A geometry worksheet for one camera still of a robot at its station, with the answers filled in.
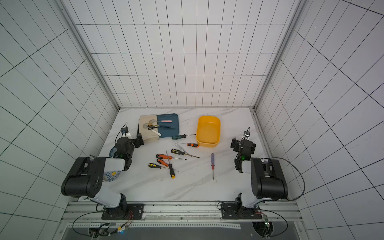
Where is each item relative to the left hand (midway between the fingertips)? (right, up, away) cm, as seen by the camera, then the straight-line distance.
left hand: (134, 136), depth 95 cm
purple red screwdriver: (+51, -16, -6) cm, 54 cm away
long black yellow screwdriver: (+26, -20, -10) cm, 34 cm away
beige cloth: (+6, +1, +7) cm, 9 cm away
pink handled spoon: (+8, +10, +15) cm, 19 cm away
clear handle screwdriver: (+31, -8, +1) cm, 32 cm away
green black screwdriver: (+30, -1, +5) cm, 30 cm away
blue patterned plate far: (-11, -9, -6) cm, 15 cm away
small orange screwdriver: (+37, -6, +2) cm, 37 cm away
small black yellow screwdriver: (+15, -16, -8) cm, 23 cm away
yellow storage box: (+50, +1, +8) cm, 50 cm away
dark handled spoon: (+20, +5, +12) cm, 24 cm away
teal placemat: (+25, +8, +15) cm, 30 cm away
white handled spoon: (+4, +7, +12) cm, 14 cm away
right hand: (+69, 0, -1) cm, 69 cm away
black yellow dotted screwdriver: (+31, -10, -3) cm, 33 cm away
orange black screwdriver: (+17, -11, -5) cm, 21 cm away
